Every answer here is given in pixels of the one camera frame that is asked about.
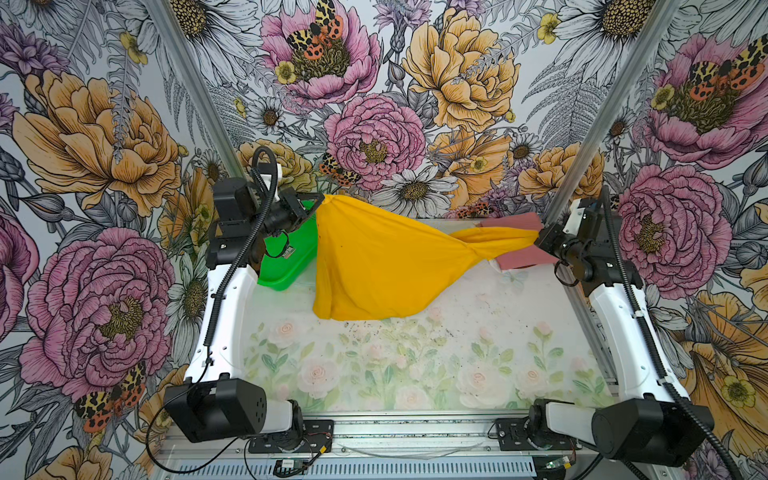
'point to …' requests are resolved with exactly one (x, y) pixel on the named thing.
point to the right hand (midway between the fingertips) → (538, 237)
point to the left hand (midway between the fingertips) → (325, 204)
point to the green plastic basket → (290, 254)
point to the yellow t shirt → (372, 265)
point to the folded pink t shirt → (530, 222)
